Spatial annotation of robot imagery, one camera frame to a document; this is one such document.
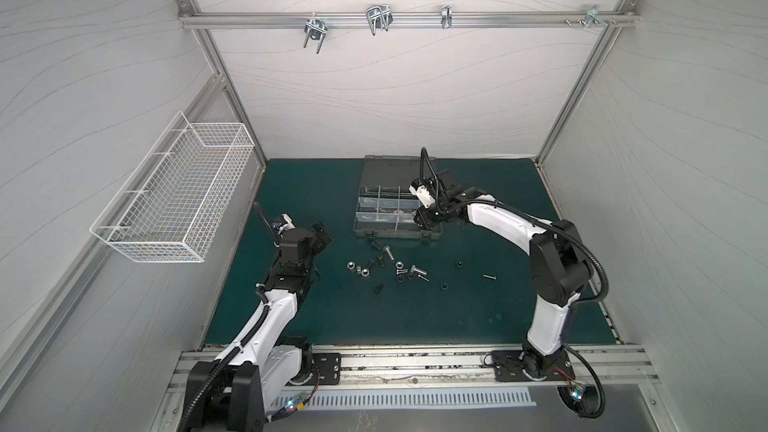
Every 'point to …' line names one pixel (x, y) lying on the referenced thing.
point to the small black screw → (489, 277)
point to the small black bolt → (378, 288)
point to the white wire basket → (171, 205)
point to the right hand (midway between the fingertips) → (422, 210)
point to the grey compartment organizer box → (386, 206)
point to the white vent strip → (407, 397)
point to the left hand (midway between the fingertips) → (316, 225)
